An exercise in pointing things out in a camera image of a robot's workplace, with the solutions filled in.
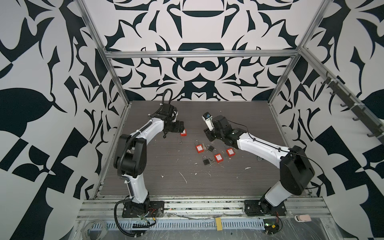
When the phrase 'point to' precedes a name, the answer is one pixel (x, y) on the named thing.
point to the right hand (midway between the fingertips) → (208, 127)
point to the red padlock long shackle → (230, 152)
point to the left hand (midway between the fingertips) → (179, 125)
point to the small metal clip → (259, 158)
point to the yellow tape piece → (219, 225)
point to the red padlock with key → (200, 148)
